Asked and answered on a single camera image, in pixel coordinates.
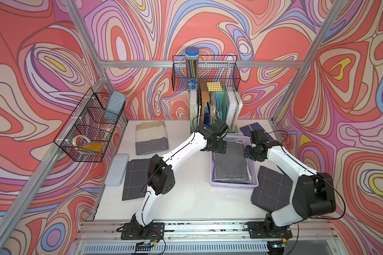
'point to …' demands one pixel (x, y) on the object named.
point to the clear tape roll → (74, 142)
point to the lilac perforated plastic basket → (254, 184)
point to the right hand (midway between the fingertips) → (250, 157)
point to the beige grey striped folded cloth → (151, 137)
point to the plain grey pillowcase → (231, 167)
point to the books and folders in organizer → (213, 106)
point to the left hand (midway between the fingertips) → (219, 149)
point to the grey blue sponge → (116, 102)
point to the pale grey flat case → (118, 167)
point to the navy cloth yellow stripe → (247, 130)
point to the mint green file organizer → (233, 114)
